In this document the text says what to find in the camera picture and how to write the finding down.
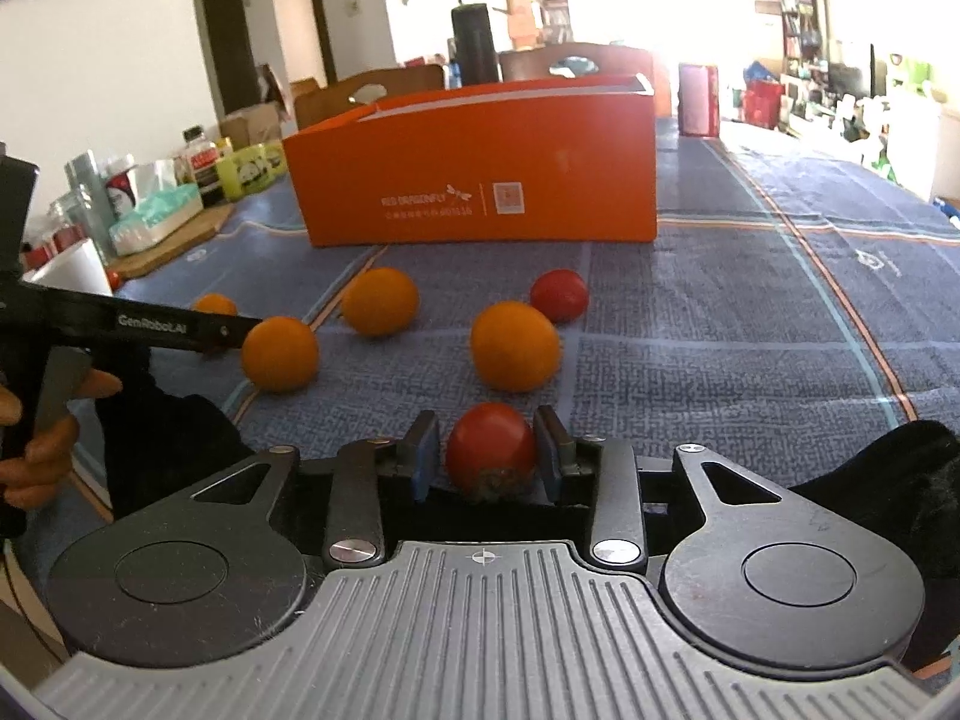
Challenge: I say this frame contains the red plastic basket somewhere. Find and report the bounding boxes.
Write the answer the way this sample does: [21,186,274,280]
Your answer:
[742,79,785,125]

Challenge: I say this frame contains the brown cardboard box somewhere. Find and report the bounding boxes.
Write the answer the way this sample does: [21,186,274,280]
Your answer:
[218,103,283,152]

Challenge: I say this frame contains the red tomato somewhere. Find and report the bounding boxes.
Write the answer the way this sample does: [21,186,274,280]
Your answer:
[529,268,591,324]
[445,402,539,504]

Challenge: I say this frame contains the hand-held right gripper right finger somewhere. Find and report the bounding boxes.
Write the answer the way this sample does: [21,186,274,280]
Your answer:
[532,405,788,568]

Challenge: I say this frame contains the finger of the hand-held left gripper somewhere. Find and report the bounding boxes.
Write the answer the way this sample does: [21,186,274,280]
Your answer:
[201,313,266,357]

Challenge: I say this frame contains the person's left hand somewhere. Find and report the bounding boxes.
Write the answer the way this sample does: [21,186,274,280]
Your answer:
[0,369,125,513]

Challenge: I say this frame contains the dark door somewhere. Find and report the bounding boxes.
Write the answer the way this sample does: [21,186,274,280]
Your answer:
[196,0,295,122]

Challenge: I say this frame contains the white chest freezer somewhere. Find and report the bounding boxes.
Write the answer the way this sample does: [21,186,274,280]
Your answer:
[885,94,947,197]

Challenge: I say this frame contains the black cylindrical speaker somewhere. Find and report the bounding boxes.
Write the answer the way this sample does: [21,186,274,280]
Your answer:
[450,4,501,88]

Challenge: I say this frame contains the clear plastic jar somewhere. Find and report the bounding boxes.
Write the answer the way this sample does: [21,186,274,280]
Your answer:
[62,150,137,242]

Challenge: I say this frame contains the large orange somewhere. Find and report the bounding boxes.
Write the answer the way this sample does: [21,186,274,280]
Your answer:
[469,301,563,394]

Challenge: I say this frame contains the teal tissue pack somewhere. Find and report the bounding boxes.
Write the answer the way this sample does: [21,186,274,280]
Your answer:
[109,161,206,257]

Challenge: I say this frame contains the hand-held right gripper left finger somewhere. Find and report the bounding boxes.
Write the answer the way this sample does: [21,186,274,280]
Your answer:
[191,410,443,569]

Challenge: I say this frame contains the person's left forearm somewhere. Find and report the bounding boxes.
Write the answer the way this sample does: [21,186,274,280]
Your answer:
[94,371,260,524]

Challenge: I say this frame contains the red cylindrical can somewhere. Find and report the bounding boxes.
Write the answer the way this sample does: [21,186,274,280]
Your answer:
[677,62,722,139]

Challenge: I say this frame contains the blue patterned tablecloth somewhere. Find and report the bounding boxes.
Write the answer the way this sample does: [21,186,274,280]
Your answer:
[15,114,960,541]

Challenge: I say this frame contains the dark bottle with red label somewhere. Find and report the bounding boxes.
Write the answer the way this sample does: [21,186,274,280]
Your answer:
[178,127,225,209]

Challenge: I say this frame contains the green panda print container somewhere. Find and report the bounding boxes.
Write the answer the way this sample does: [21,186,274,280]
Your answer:
[217,142,288,203]

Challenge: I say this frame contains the wooden board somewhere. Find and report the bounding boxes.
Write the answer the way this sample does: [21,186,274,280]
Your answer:
[111,204,238,280]

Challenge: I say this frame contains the orange cardboard box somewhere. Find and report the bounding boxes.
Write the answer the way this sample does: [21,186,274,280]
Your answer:
[281,73,661,249]

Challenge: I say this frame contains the black television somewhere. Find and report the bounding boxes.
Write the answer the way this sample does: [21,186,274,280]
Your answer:
[825,43,876,104]

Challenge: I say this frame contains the wooden chair with cutout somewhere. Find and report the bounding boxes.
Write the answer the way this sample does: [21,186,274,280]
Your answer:
[499,43,674,119]

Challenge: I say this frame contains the tall dark bookshelf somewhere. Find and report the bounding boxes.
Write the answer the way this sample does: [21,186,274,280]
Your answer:
[778,0,827,81]

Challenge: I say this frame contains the black fleece clothing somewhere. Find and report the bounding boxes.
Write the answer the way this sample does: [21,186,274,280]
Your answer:
[787,418,960,680]

